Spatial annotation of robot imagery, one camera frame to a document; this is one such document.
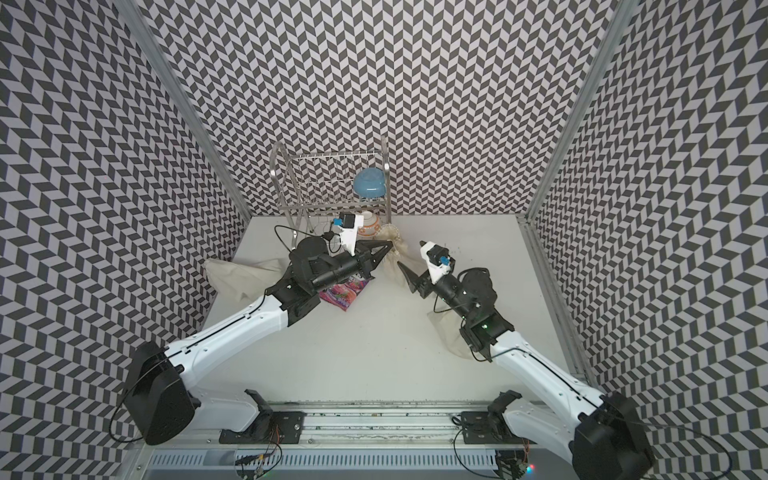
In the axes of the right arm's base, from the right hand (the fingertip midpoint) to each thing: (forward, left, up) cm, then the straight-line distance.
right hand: (412, 256), depth 72 cm
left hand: (0, +5, +3) cm, 6 cm away
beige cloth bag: (+5, +54, -18) cm, 57 cm away
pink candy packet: (+5, +21, -26) cm, 34 cm away
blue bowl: (+27, +12, +1) cm, 29 cm away
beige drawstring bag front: (-10, -10, -15) cm, 21 cm away
